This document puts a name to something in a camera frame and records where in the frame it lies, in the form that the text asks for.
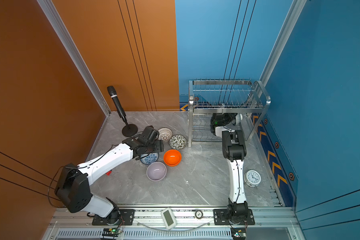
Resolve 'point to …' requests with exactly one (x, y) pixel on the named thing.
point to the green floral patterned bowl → (178, 142)
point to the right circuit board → (238, 233)
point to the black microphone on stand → (129, 130)
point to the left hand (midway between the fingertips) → (160, 144)
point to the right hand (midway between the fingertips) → (240, 113)
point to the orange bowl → (172, 157)
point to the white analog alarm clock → (252, 178)
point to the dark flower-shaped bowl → (238, 118)
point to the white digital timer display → (169, 218)
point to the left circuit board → (111, 232)
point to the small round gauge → (199, 214)
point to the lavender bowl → (156, 171)
